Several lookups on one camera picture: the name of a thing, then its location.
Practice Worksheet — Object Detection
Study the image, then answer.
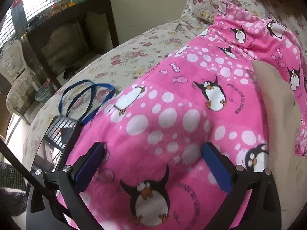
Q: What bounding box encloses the black cable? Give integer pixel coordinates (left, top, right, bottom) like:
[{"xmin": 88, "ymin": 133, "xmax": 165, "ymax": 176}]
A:
[{"xmin": 0, "ymin": 138, "xmax": 72, "ymax": 222}]

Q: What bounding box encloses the pink penguin print blanket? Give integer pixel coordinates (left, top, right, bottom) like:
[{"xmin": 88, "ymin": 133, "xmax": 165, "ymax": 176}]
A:
[{"xmin": 58, "ymin": 1, "xmax": 307, "ymax": 230}]

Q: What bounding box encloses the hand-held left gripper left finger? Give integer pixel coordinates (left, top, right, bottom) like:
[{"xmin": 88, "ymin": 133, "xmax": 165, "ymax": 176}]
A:
[{"xmin": 30, "ymin": 142, "xmax": 106, "ymax": 230}]

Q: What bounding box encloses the black grid crate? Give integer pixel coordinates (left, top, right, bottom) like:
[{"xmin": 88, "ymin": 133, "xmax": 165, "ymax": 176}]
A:
[{"xmin": 43, "ymin": 115, "xmax": 83, "ymax": 170}]

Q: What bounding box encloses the window metal grille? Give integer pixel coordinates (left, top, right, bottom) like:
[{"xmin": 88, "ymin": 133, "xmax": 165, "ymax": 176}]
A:
[{"xmin": 0, "ymin": 0, "xmax": 70, "ymax": 51}]

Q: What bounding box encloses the blue strap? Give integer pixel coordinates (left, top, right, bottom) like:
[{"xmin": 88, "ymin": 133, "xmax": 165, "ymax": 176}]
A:
[{"xmin": 59, "ymin": 80, "xmax": 116, "ymax": 127}]

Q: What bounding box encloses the dark knitted cloth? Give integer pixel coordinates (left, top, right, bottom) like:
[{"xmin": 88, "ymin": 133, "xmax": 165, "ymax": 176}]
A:
[{"xmin": 0, "ymin": 162, "xmax": 28, "ymax": 221}]

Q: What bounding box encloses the beige garment with striped hem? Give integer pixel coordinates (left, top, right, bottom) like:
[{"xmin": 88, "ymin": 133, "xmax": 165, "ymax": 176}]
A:
[{"xmin": 251, "ymin": 60, "xmax": 307, "ymax": 230}]

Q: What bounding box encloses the floral bed sheet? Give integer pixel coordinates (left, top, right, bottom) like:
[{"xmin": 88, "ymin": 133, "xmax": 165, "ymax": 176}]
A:
[{"xmin": 23, "ymin": 0, "xmax": 307, "ymax": 178}]

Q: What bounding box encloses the teal plastic bucket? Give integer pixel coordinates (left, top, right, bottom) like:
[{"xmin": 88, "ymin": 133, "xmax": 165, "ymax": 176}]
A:
[{"xmin": 35, "ymin": 81, "xmax": 58, "ymax": 104}]

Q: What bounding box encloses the dark wooden table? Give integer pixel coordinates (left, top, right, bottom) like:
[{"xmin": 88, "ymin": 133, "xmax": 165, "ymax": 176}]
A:
[{"xmin": 25, "ymin": 0, "xmax": 120, "ymax": 90}]

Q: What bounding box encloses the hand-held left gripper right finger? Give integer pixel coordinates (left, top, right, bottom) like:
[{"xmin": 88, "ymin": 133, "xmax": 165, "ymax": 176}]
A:
[{"xmin": 202, "ymin": 142, "xmax": 282, "ymax": 230}]

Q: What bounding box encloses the floral upholstered armchair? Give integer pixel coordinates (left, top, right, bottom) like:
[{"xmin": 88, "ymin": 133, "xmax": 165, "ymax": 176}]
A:
[{"xmin": 0, "ymin": 39, "xmax": 44, "ymax": 125}]

